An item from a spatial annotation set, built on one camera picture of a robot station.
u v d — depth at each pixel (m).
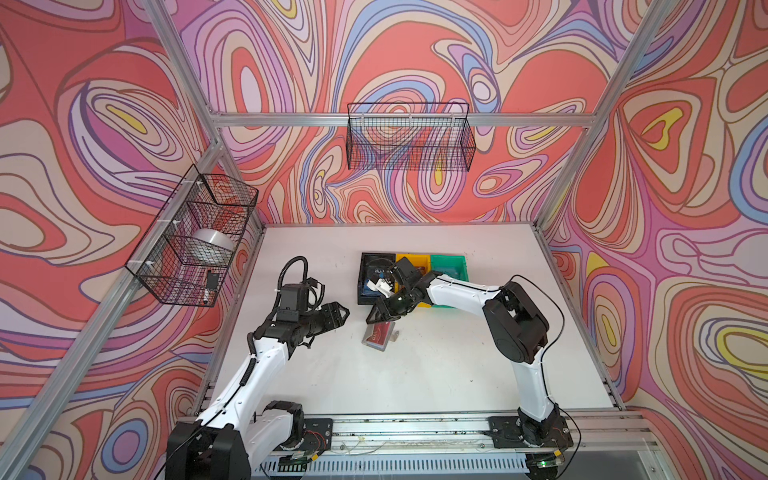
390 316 0.79
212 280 0.73
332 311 0.75
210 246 0.70
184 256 0.73
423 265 1.00
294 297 0.64
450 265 1.02
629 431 0.75
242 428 0.42
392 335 0.90
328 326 0.72
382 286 0.86
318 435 0.73
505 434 0.73
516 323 0.53
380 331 0.90
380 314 0.81
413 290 0.74
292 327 0.60
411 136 0.96
